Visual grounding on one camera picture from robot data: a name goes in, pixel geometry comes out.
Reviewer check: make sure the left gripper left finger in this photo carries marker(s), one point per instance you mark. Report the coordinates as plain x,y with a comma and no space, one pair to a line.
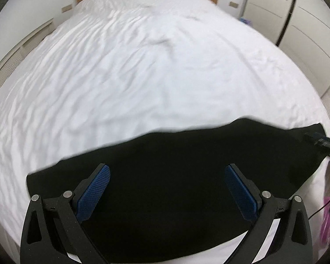
52,231

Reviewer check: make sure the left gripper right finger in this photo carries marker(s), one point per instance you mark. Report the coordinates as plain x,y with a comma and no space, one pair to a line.
292,242

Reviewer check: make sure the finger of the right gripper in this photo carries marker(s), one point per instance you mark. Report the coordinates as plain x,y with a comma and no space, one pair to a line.
316,138

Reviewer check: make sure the black pants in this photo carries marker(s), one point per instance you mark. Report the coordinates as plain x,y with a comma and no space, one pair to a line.
167,197

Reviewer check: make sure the pink plastic bag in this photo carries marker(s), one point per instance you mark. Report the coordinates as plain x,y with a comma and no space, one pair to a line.
324,234

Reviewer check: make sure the white wardrobe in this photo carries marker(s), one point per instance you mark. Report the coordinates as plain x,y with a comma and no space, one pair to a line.
301,29

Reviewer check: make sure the white bed sheet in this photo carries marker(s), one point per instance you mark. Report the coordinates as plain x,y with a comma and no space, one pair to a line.
118,69

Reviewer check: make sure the right wall switch plate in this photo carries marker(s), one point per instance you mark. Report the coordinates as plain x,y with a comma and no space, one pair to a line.
233,4

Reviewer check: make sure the wall switch plate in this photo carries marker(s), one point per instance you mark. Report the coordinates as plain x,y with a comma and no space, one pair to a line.
67,8
233,4

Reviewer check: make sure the left wall switch plate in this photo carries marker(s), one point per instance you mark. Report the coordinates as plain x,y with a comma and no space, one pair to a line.
67,8

